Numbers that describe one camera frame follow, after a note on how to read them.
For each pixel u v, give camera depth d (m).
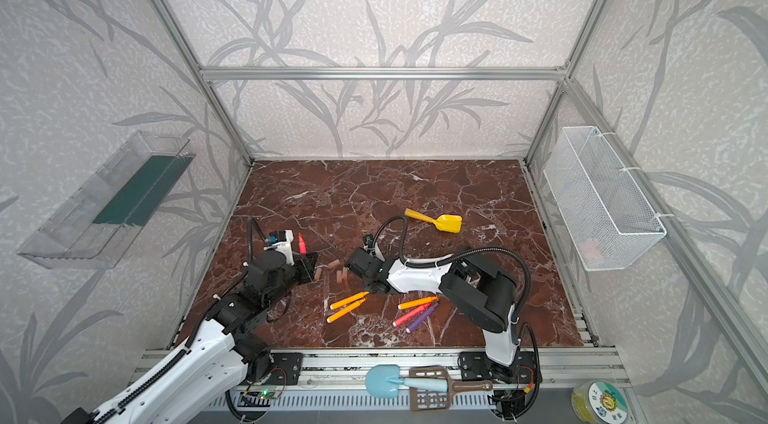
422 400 0.71
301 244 0.77
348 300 0.85
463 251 0.99
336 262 0.93
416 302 0.84
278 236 0.70
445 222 1.02
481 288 0.49
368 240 0.81
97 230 0.63
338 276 0.89
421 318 0.82
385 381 0.71
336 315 0.82
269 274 0.59
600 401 0.63
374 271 0.69
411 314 0.82
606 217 0.61
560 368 0.75
